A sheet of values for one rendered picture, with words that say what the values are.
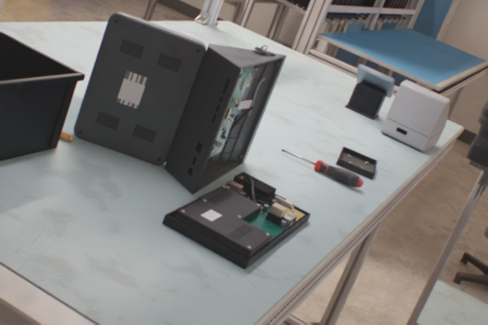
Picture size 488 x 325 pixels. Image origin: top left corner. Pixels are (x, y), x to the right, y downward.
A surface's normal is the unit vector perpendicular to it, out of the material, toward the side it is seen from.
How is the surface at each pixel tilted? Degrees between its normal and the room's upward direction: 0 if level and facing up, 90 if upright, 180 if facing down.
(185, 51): 90
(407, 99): 90
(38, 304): 0
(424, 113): 90
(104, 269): 0
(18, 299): 0
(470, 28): 90
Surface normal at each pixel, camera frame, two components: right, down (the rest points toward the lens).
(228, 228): 0.35, -0.89
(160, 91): -0.01, 0.30
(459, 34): -0.40, 0.14
